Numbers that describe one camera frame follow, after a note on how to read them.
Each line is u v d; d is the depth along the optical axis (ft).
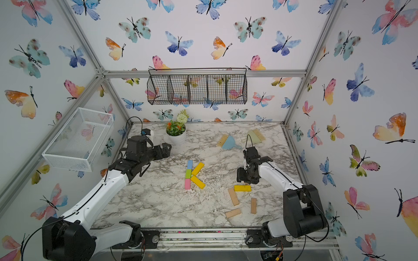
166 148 2.42
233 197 2.84
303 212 1.40
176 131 3.15
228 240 2.47
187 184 2.99
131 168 1.84
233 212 2.65
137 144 1.96
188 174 3.14
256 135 3.79
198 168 3.18
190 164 3.24
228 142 3.60
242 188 2.93
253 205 2.71
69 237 1.24
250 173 2.17
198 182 3.00
